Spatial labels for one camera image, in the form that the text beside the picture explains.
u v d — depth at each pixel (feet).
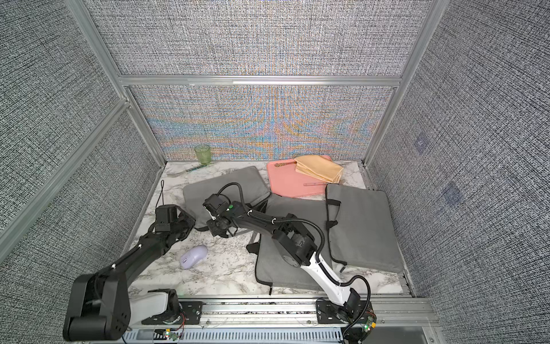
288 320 2.40
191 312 2.41
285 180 3.63
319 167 3.84
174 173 3.79
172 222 2.29
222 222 2.24
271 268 2.62
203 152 3.96
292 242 1.89
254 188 3.39
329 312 2.42
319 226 1.74
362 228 3.03
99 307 1.34
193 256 2.76
